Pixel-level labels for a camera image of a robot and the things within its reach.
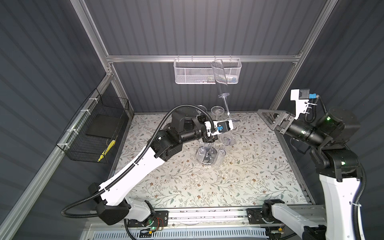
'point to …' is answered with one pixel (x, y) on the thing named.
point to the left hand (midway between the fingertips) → (223, 118)
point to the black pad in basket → (104, 125)
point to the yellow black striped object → (107, 150)
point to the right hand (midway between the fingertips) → (261, 115)
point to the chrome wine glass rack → (206, 153)
